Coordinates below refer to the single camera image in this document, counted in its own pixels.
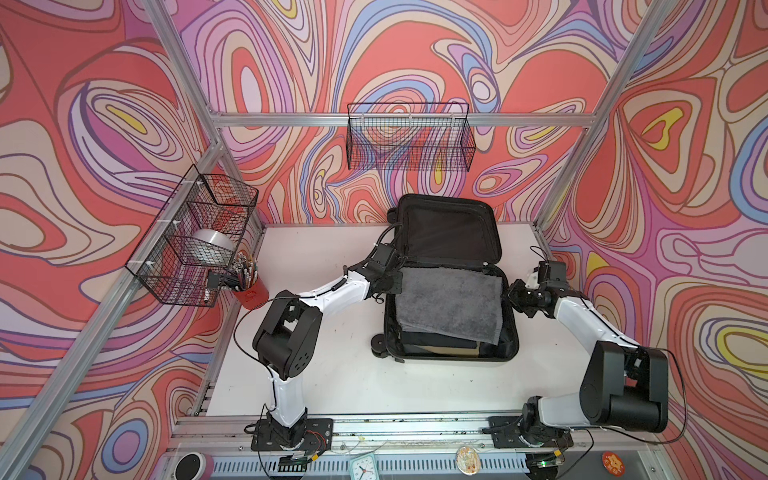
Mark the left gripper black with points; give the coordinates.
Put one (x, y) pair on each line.
(396, 289)

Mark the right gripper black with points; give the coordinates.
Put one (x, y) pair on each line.
(512, 290)

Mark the grey towel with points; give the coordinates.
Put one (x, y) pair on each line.
(459, 303)

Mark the black t-shirt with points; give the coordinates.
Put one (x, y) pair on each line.
(414, 343)

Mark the khaki shorts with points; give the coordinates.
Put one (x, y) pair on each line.
(450, 351)

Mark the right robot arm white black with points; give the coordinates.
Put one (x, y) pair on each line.
(625, 385)

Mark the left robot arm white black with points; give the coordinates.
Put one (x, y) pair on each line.
(285, 344)

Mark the red pen cup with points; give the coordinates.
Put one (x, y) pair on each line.
(245, 282)

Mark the round food badge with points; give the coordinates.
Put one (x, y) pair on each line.
(467, 460)

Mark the red round sticker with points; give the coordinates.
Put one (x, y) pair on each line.
(613, 464)

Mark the small white clock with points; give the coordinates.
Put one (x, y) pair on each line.
(364, 467)

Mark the pink cylinder black top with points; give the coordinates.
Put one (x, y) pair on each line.
(193, 466)

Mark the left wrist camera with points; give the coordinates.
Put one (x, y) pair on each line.
(382, 259)

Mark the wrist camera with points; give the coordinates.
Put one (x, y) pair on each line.
(382, 259)
(552, 275)

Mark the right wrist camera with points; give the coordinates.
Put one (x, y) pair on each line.
(552, 275)

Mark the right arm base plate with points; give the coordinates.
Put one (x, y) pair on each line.
(514, 432)

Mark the black wire basket on back wall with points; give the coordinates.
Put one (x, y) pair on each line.
(417, 136)

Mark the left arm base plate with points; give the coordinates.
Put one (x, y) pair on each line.
(308, 435)

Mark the black wire basket on left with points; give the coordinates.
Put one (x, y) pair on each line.
(188, 255)

